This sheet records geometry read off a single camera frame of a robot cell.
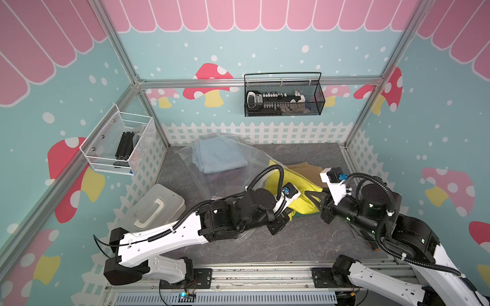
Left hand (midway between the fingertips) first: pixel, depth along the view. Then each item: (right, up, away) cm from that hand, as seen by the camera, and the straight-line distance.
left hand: (288, 211), depth 59 cm
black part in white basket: (-58, +20, +11) cm, 63 cm away
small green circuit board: (-37, -36, +14) cm, 54 cm away
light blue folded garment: (-31, +21, +47) cm, 60 cm away
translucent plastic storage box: (-52, -3, +22) cm, 56 cm away
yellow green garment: (+4, +3, -3) cm, 6 cm away
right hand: (+5, +7, -2) cm, 9 cm away
